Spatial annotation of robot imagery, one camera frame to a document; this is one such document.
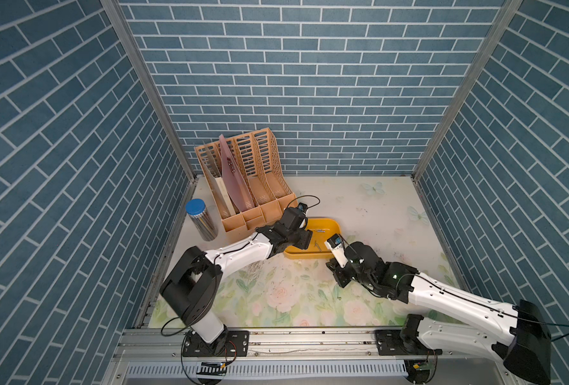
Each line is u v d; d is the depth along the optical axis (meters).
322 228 1.01
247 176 1.19
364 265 0.57
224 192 0.85
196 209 0.83
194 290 0.44
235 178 1.03
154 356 0.72
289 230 0.67
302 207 0.79
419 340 0.62
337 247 0.67
